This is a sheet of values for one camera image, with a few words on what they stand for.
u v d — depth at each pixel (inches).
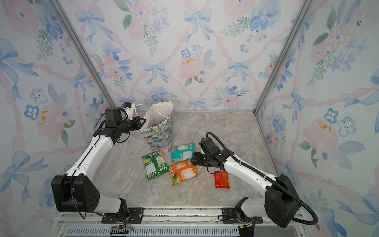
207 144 25.1
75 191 16.2
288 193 15.3
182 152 36.5
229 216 29.0
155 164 34.7
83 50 33.2
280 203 15.9
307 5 26.7
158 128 31.2
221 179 33.1
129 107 28.4
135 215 29.4
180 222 28.4
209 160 24.0
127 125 27.2
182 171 33.8
